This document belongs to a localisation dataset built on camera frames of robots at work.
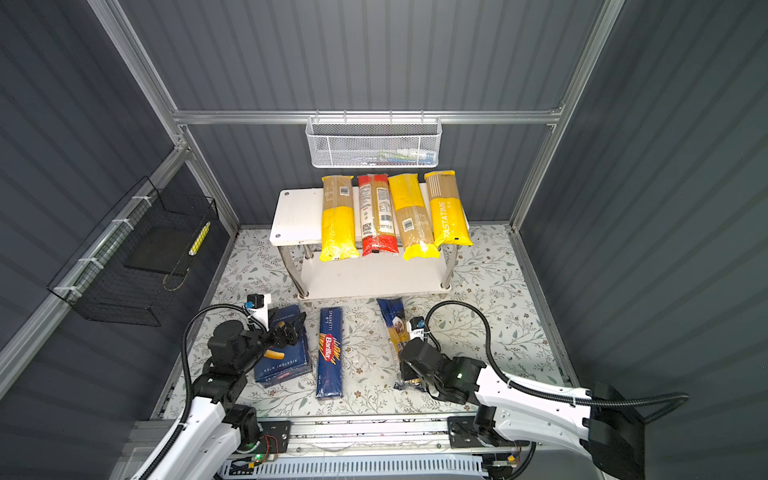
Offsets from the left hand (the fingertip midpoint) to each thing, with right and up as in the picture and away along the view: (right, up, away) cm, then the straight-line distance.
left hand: (290, 312), depth 80 cm
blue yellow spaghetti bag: (+27, 0, +6) cm, 28 cm away
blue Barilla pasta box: (+2, -13, 0) cm, 13 cm away
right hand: (+30, -12, 0) cm, 33 cm away
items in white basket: (+30, +46, +14) cm, 57 cm away
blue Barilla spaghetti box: (+10, -12, +4) cm, 16 cm away
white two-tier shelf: (+4, +22, -6) cm, 23 cm away
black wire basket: (-34, +15, -7) cm, 38 cm away
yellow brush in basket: (-25, +20, 0) cm, 32 cm away
